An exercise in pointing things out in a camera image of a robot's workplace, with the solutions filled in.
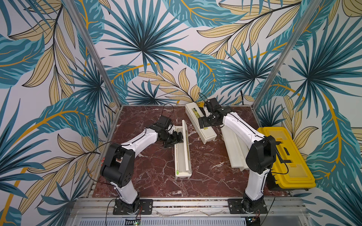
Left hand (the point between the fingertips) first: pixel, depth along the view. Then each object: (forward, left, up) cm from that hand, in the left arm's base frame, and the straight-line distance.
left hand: (180, 144), depth 86 cm
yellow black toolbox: (-17, -56, +6) cm, 59 cm away
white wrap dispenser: (+9, -16, -2) cm, 19 cm away
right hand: (+14, -17, +5) cm, 22 cm away
